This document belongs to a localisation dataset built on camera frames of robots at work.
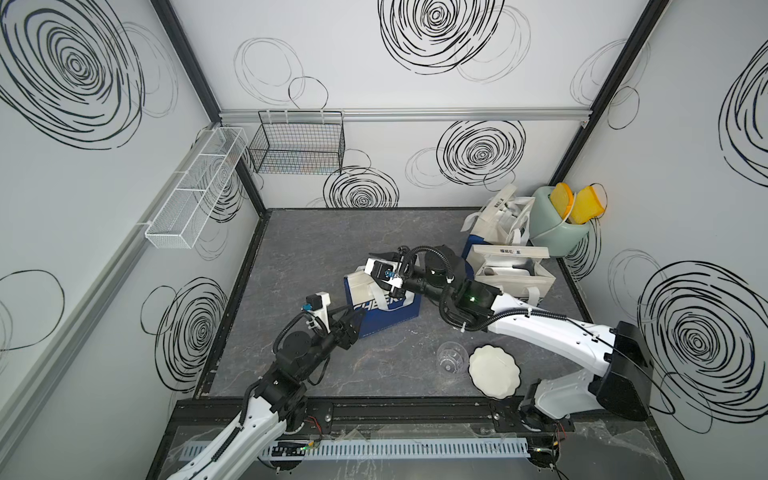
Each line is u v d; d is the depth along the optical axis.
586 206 0.98
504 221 0.93
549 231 0.97
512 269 0.84
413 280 0.59
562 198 0.96
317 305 0.67
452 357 0.83
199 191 0.71
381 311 0.76
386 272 0.53
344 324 0.68
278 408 0.56
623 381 0.39
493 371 0.81
